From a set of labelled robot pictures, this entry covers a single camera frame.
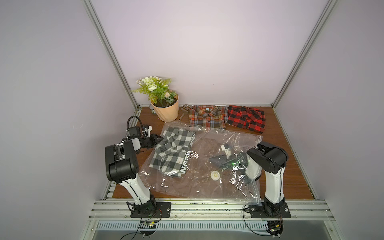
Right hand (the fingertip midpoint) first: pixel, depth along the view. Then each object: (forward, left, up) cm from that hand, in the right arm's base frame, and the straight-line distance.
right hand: (211, 160), depth 85 cm
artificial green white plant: (+37, +35, +24) cm, 56 cm away
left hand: (+16, +32, 0) cm, 35 cm away
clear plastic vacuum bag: (0, +14, -3) cm, 15 cm away
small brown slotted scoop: (+45, +19, -4) cm, 49 cm away
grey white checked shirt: (+3, +25, -2) cm, 25 cm away
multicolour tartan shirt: (+36, 0, -3) cm, 36 cm away
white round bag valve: (-7, -2, -4) cm, 9 cm away
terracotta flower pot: (+39, +32, +7) cm, 50 cm away
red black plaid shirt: (+37, -27, -4) cm, 46 cm away
